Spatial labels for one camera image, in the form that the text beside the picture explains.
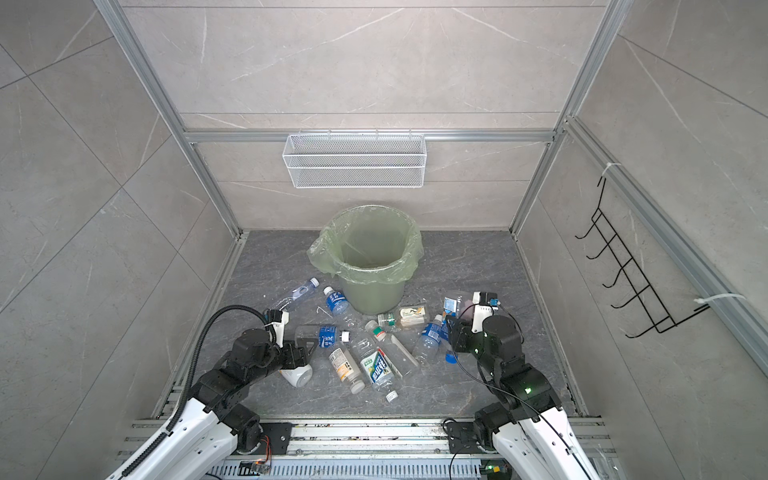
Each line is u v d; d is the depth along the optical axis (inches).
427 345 35.1
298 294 39.7
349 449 28.7
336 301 36.5
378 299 35.5
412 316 35.5
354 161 39.6
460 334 24.6
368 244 37.3
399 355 34.5
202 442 22.9
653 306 24.2
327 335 33.8
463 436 28.8
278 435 28.8
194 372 21.4
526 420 18.3
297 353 27.6
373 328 35.4
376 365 31.4
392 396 30.4
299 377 30.7
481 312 25.0
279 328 27.7
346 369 31.4
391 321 35.6
